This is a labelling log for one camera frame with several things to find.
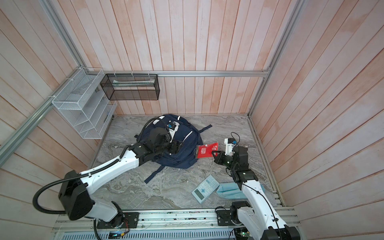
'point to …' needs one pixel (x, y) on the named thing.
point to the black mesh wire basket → (131, 86)
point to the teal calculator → (206, 189)
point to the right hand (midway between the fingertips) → (212, 152)
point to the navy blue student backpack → (187, 134)
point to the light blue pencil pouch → (230, 190)
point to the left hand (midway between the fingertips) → (178, 144)
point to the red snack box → (205, 150)
